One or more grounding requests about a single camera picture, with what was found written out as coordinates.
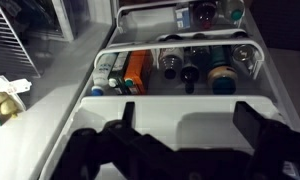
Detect clear crisper drawer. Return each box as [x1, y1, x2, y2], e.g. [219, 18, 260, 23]
[0, 0, 91, 43]

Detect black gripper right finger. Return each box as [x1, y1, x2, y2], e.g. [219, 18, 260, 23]
[232, 100, 269, 152]

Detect yellow food package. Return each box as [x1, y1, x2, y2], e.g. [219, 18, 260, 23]
[0, 89, 26, 128]

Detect teal lid jar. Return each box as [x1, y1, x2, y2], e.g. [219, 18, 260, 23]
[206, 44, 240, 96]

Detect orange juice carton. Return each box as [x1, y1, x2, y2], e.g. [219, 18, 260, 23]
[123, 49, 155, 96]

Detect white plastic tag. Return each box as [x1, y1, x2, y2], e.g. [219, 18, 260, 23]
[4, 78, 33, 95]

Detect silver lid glass jar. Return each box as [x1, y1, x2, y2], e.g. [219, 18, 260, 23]
[230, 43, 260, 80]

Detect white fridge cabinet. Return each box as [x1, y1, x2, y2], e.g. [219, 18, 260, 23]
[0, 0, 121, 180]

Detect green white carton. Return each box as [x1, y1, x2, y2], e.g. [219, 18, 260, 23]
[107, 51, 132, 96]

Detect white fridge door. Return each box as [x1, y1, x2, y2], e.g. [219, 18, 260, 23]
[29, 0, 300, 180]

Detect white wire fridge shelf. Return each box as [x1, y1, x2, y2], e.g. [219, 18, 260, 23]
[0, 0, 42, 80]

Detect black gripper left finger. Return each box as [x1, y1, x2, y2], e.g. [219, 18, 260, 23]
[121, 101, 137, 130]

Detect dark bottle red cap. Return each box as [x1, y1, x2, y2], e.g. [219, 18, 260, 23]
[191, 1, 221, 31]

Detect clear bottle teal cap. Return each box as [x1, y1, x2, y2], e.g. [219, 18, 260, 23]
[221, 0, 246, 23]

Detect small blue white carton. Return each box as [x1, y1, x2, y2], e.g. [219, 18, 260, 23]
[174, 6, 193, 31]

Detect dark glass sauce bottle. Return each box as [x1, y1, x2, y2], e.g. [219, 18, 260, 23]
[179, 46, 202, 95]

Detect white bottle blue cap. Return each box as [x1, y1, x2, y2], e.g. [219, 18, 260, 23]
[90, 52, 120, 97]

